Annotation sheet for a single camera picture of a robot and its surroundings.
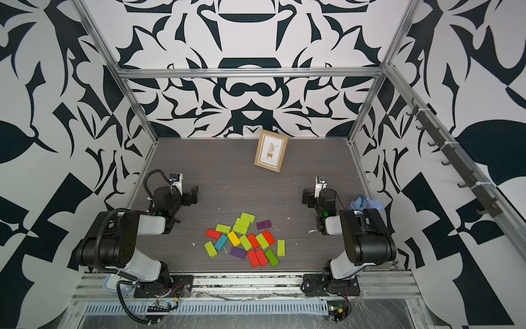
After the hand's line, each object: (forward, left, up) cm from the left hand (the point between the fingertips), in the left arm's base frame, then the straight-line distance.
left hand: (184, 183), depth 95 cm
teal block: (-25, -18, -6) cm, 32 cm away
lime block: (-28, -42, -6) cm, 51 cm away
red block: (-24, -37, -6) cm, 45 cm away
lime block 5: (-26, -28, -5) cm, 38 cm away
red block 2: (-21, -14, -6) cm, 27 cm away
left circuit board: (-46, +1, -9) cm, 47 cm away
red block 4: (-32, -31, -6) cm, 45 cm away
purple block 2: (-29, -25, -7) cm, 39 cm away
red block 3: (-26, -31, -5) cm, 41 cm away
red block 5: (-32, -34, -5) cm, 47 cm away
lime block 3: (-19, -19, -5) cm, 28 cm away
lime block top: (-15, -29, -5) cm, 33 cm away
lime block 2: (-19, -26, -6) cm, 33 cm away
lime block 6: (-26, -35, -5) cm, 44 cm away
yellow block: (-24, -23, -6) cm, 34 cm away
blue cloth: (-15, -76, +3) cm, 77 cm away
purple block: (-18, -35, -6) cm, 40 cm away
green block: (-32, -38, -6) cm, 50 cm away
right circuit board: (-50, -59, -7) cm, 78 cm away
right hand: (-3, -60, -1) cm, 60 cm away
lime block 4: (-28, -14, -5) cm, 31 cm away
